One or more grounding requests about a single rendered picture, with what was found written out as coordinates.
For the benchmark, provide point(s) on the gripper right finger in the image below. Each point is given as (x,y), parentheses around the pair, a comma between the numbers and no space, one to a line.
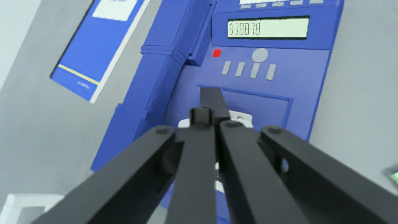
(316,189)

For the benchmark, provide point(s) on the pale green sticky note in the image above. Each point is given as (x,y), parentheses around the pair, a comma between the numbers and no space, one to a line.
(395,177)

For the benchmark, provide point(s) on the blue notebook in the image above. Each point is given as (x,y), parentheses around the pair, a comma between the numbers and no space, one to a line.
(96,45)

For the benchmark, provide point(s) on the blue desk phone body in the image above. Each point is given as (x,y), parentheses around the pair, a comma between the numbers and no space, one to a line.
(269,58)

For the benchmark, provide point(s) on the blue telephone handset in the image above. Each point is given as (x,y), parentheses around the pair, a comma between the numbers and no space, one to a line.
(172,37)

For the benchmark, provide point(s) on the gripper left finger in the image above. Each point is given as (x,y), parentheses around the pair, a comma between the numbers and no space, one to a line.
(129,188)

